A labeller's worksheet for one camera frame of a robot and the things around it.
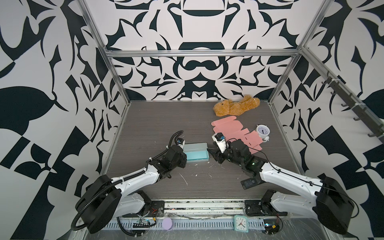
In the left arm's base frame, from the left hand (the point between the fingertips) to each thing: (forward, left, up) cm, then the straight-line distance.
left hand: (185, 152), depth 86 cm
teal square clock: (-34, -25, -5) cm, 42 cm away
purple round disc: (-33, +7, +1) cm, 34 cm away
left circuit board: (-32, +20, -5) cm, 38 cm away
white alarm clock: (+15, -52, -5) cm, 54 cm away
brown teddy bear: (+32, -29, +2) cm, 43 cm away
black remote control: (-16, -34, -7) cm, 38 cm away
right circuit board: (-35, -40, -8) cm, 54 cm away
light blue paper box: (0, -6, 0) cm, 6 cm away
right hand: (-1, -14, +9) cm, 17 cm away
